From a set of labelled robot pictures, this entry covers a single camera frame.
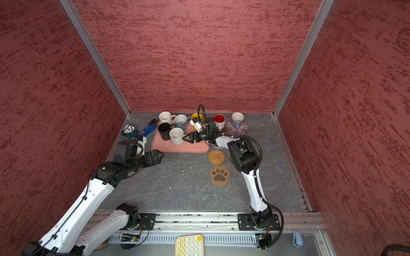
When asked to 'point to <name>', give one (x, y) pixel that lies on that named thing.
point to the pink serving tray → (159, 145)
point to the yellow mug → (195, 115)
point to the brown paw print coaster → (220, 175)
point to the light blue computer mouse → (297, 239)
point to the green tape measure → (130, 130)
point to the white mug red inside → (219, 119)
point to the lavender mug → (237, 119)
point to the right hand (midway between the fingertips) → (185, 139)
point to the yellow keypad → (189, 245)
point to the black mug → (164, 128)
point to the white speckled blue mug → (181, 121)
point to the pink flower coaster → (239, 130)
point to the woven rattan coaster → (217, 157)
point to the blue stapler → (151, 126)
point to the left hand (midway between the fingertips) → (155, 159)
